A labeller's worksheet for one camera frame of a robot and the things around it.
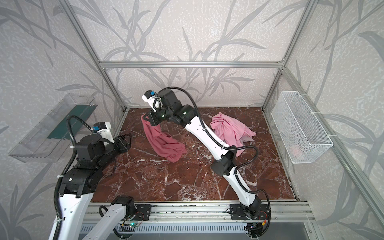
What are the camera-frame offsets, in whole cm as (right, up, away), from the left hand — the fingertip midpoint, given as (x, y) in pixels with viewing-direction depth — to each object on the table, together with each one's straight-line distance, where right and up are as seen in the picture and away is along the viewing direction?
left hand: (131, 131), depth 65 cm
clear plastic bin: (-34, -2, -1) cm, 34 cm away
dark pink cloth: (+8, -9, +22) cm, 25 cm away
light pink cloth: (+51, -2, +34) cm, 61 cm away
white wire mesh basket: (+74, -2, -4) cm, 74 cm away
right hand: (+4, +8, +5) cm, 11 cm away
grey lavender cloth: (+60, -8, +34) cm, 70 cm away
